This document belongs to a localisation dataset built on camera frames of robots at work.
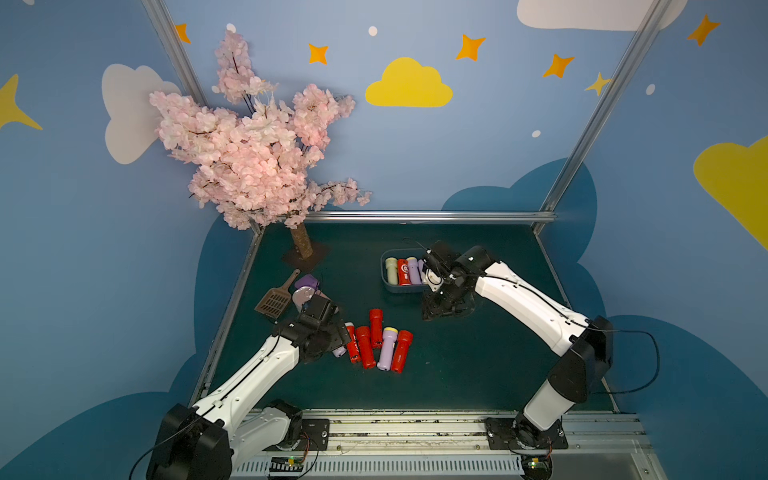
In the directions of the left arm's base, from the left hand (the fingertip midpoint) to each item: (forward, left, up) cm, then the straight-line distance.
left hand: (337, 336), depth 84 cm
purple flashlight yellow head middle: (+2, -15, -4) cm, 16 cm away
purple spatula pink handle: (+22, +13, -5) cm, 26 cm away
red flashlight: (+2, -8, -4) cm, 9 cm away
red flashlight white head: (0, -4, -5) cm, 6 cm away
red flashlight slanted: (+1, -20, -4) cm, 20 cm away
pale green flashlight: (+29, -16, -4) cm, 33 cm away
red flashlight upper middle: (+8, -11, -5) cm, 14 cm away
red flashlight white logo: (+25, -20, -3) cm, 32 cm away
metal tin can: (+15, +14, -3) cm, 21 cm away
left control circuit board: (-30, +10, -10) cm, 33 cm away
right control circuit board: (-29, -53, -10) cm, 61 cm away
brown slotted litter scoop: (+16, +24, -7) cm, 30 cm away
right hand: (+3, -27, +9) cm, 29 cm away
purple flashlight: (-3, 0, -5) cm, 6 cm away
